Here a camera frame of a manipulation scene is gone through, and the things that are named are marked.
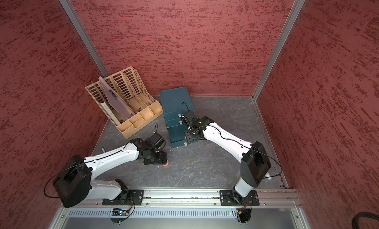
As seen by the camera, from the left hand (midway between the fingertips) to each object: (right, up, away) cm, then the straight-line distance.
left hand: (159, 164), depth 82 cm
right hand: (+19, +15, 0) cm, 25 cm away
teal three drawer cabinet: (+7, +36, +11) cm, 39 cm away
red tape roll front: (+4, -1, +2) cm, 5 cm away
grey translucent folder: (-37, +38, +21) cm, 57 cm away
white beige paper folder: (-28, +28, +1) cm, 40 cm away
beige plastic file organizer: (-34, +39, +31) cm, 61 cm away
